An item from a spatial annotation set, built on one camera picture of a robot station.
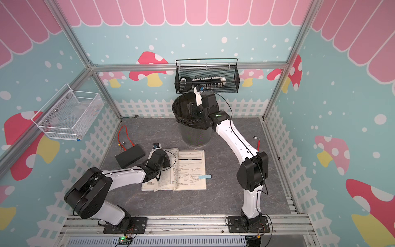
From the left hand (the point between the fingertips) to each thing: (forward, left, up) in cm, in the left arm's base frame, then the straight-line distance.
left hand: (167, 159), depth 94 cm
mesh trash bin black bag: (+9, -18, +22) cm, 30 cm away
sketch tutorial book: (-7, -13, -3) cm, 15 cm away
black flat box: (+2, +27, -3) cm, 27 cm away
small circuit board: (-41, +15, -6) cm, 44 cm away
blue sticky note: (-10, -23, -3) cm, 25 cm away
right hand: (+17, -15, +30) cm, 37 cm away
